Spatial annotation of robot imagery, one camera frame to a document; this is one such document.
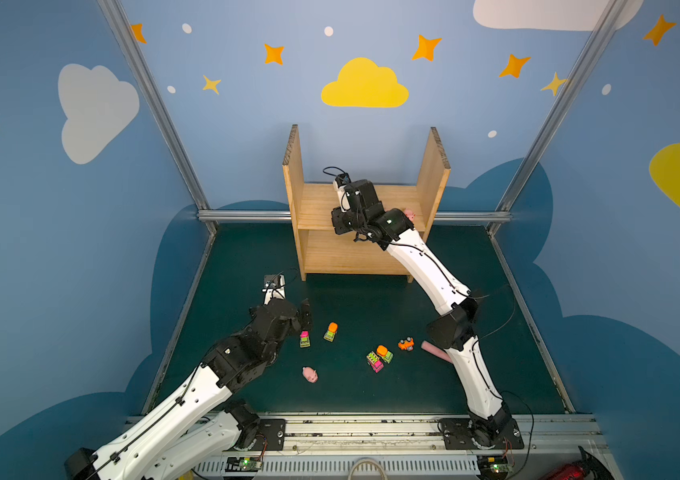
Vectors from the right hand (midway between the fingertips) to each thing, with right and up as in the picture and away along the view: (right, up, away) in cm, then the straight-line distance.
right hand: (339, 208), depth 84 cm
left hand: (-11, -26, -10) cm, 29 cm away
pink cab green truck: (-10, -39, +5) cm, 41 cm away
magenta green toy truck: (+10, -44, 0) cm, 45 cm away
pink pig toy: (+20, -1, 0) cm, 20 cm away
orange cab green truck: (-2, -37, +7) cm, 37 cm away
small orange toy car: (+20, -40, +4) cm, 45 cm away
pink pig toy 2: (-8, -47, -2) cm, 48 cm away
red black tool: (+58, -63, -16) cm, 87 cm away
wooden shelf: (+25, +3, +6) cm, 26 cm away
